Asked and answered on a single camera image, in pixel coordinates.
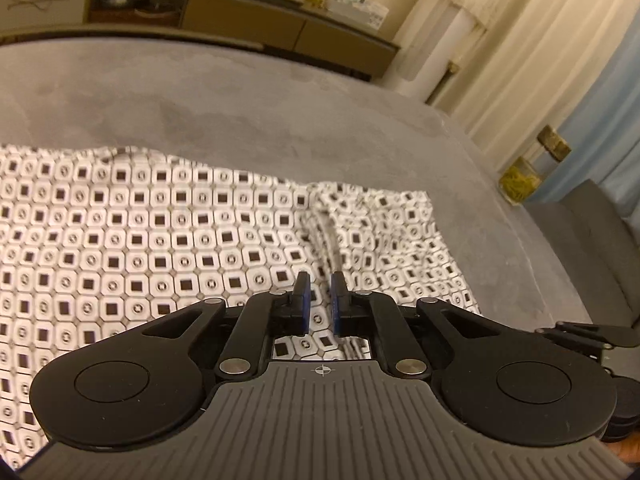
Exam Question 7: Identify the grey upholstered seat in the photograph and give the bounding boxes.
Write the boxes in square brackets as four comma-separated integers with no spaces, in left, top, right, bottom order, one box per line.
[525,180,639,330]

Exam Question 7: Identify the long grey TV cabinet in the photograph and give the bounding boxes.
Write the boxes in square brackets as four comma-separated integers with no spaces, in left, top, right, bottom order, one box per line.
[1,0,399,81]

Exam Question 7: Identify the black white patterned garment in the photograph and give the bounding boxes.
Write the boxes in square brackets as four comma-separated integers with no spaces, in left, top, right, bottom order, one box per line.
[1,145,477,468]

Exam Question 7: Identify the white box of items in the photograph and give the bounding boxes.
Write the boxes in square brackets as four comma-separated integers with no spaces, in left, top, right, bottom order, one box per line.
[326,0,390,30]

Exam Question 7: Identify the glass jar with gold lid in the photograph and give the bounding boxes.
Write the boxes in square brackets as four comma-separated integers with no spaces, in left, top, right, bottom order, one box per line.
[498,157,542,205]

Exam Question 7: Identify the cream curtain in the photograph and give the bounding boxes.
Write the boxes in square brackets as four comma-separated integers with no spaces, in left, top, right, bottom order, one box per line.
[434,0,639,174]

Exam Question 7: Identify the white lace-covered floor unit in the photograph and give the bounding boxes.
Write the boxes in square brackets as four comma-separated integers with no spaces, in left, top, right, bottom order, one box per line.
[380,0,508,102]

